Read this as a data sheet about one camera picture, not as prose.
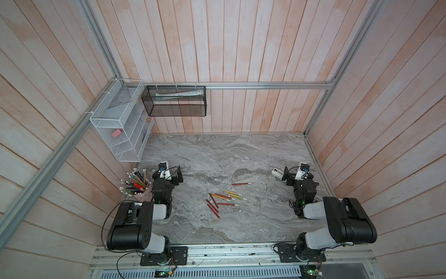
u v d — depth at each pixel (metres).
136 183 0.82
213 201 0.90
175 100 1.04
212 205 0.88
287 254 0.73
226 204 0.89
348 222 0.46
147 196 0.82
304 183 0.77
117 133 0.82
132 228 0.45
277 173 0.98
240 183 0.95
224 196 0.91
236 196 0.91
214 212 0.86
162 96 0.89
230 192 0.93
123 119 0.69
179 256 0.74
